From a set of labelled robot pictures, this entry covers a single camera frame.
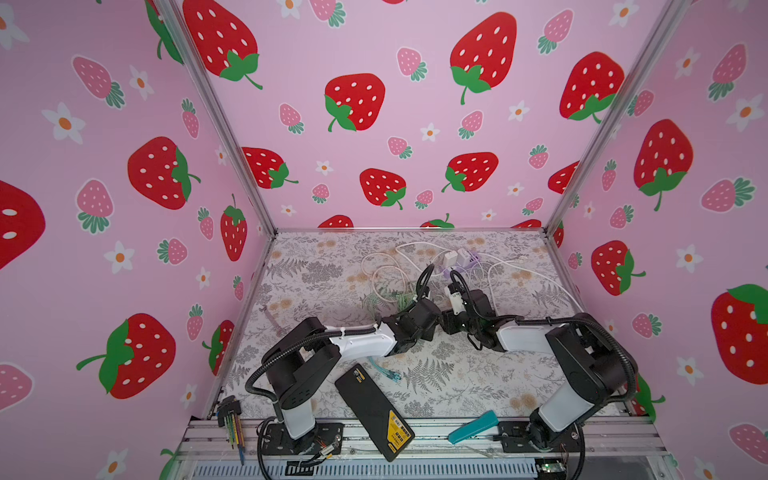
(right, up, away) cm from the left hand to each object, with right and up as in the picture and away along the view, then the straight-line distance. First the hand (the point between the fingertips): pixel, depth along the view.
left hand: (430, 319), depth 89 cm
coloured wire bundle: (-54, -23, -13) cm, 60 cm away
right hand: (+3, 0, +5) cm, 6 cm away
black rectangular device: (-16, -22, -12) cm, 30 cm away
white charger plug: (+13, +19, +15) cm, 27 cm away
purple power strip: (+9, +14, +17) cm, 24 cm away
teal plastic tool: (+12, -25, -12) cm, 30 cm away
